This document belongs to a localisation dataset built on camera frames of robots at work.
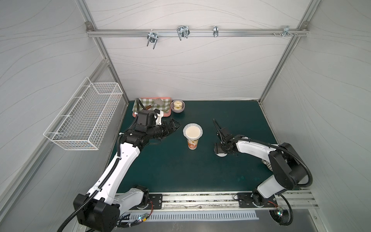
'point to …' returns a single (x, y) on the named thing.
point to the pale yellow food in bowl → (178, 105)
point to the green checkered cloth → (147, 102)
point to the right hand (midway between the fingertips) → (221, 147)
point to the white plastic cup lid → (221, 154)
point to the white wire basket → (83, 122)
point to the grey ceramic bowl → (178, 111)
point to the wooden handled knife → (147, 108)
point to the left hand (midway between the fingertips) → (176, 128)
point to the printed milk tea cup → (192, 144)
